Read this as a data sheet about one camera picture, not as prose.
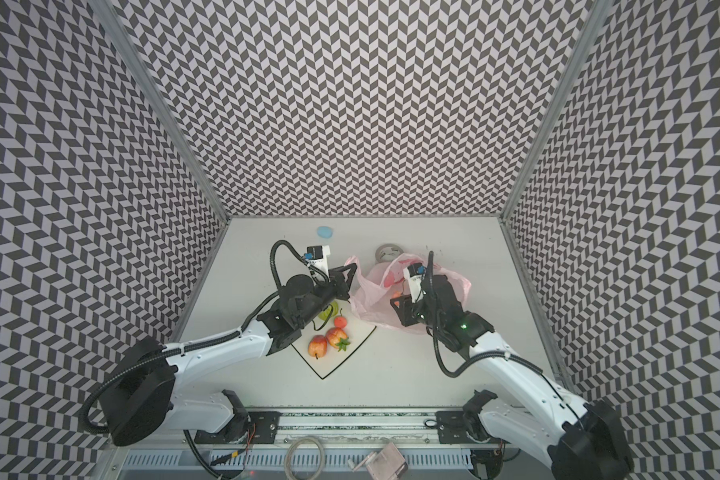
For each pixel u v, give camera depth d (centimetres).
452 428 73
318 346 81
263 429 72
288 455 69
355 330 86
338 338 82
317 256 67
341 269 71
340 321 87
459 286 62
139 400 41
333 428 74
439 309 58
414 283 70
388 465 64
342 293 69
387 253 105
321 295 67
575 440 38
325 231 117
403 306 68
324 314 68
